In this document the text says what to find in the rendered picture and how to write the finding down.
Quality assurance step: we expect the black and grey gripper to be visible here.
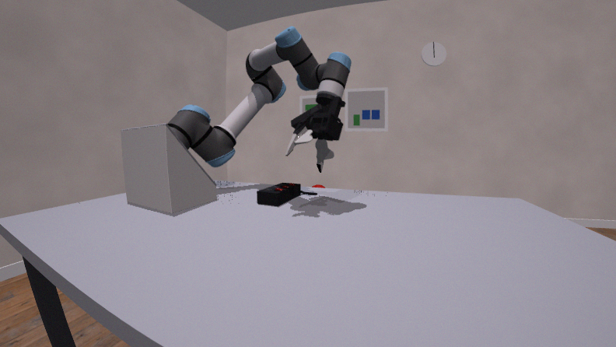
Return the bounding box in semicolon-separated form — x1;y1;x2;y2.
285;93;345;173

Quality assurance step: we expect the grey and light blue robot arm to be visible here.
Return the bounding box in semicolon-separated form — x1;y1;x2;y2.
168;26;352;167

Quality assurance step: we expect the black power strip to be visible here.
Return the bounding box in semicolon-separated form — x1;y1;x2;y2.
257;183;317;206

